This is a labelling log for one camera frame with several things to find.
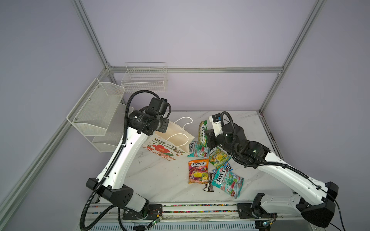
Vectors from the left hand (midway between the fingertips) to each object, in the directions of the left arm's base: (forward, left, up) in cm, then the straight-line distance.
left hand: (157, 123), depth 70 cm
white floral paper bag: (+2, -8, -21) cm, 22 cm away
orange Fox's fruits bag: (-13, -21, -29) cm, 38 cm away
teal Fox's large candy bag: (-18, -38, -29) cm, 51 cm away
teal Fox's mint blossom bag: (+2, -21, -29) cm, 36 cm away
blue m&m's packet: (-9, -40, -30) cm, 51 cm away
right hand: (-4, -23, 0) cm, 23 cm away
